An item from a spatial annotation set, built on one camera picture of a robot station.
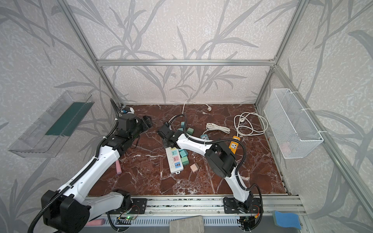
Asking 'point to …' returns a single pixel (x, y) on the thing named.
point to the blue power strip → (205, 137)
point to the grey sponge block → (190, 224)
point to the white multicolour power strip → (174, 160)
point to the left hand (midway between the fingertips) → (147, 119)
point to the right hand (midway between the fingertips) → (168, 139)
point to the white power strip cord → (209, 108)
